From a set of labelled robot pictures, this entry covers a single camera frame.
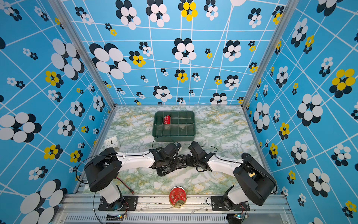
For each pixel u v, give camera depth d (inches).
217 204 28.5
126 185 31.0
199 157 27.1
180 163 33.1
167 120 40.7
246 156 34.9
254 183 16.8
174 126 41.3
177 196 28.7
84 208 29.0
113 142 37.4
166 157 27.2
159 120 40.9
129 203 28.9
